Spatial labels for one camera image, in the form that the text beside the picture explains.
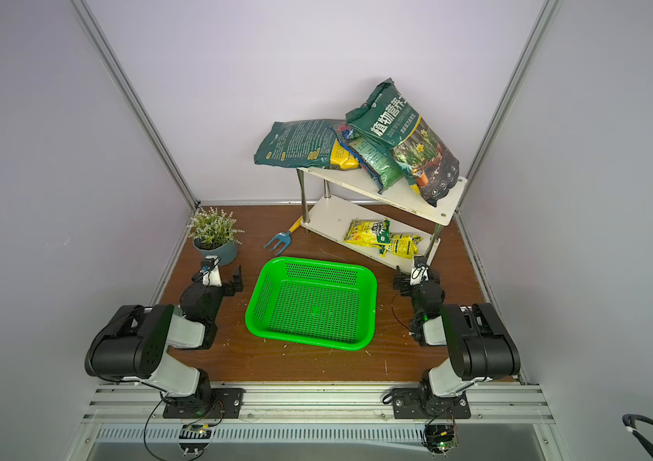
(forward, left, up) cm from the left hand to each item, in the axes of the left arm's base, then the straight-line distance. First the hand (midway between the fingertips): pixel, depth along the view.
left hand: (228, 264), depth 90 cm
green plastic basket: (-8, -28, -10) cm, 31 cm away
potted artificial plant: (+8, +5, +7) cm, 11 cm away
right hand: (+1, -61, 0) cm, 61 cm away
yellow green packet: (+11, -48, +3) cm, 49 cm away
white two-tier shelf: (+33, -39, -8) cm, 52 cm away
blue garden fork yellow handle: (+19, -14, -10) cm, 26 cm away
